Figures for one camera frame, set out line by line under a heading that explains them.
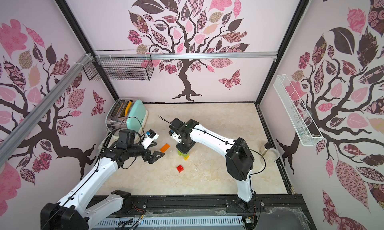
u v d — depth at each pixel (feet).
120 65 4.48
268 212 2.35
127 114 2.99
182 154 2.39
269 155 2.65
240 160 1.55
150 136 2.23
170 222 2.29
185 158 2.95
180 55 3.08
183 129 1.94
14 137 1.67
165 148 3.13
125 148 2.00
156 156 2.30
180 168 2.80
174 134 2.49
